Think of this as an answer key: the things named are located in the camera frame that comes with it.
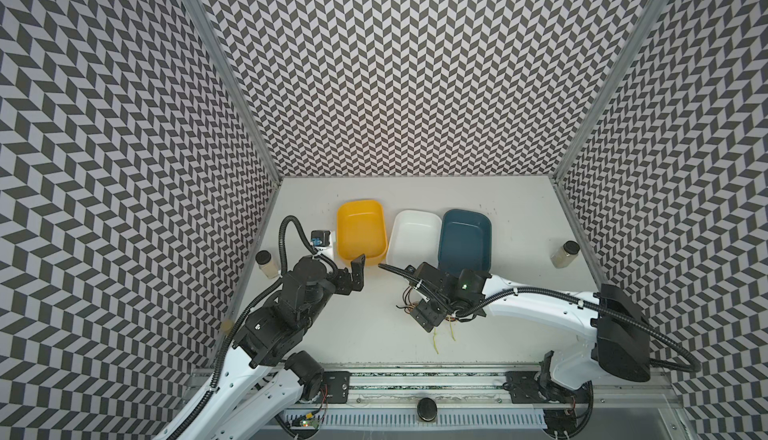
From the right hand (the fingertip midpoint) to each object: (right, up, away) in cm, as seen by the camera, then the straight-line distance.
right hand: (426, 301), depth 80 cm
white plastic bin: (-2, +15, +19) cm, 24 cm away
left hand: (-19, +14, -11) cm, 26 cm away
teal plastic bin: (+14, +14, +15) cm, 25 cm away
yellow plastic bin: (-21, +17, +19) cm, 33 cm away
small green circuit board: (-27, -23, -14) cm, 38 cm away
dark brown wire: (-5, -2, +8) cm, 10 cm away
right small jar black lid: (+43, +11, +9) cm, 45 cm away
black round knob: (-1, -17, -18) cm, 25 cm away
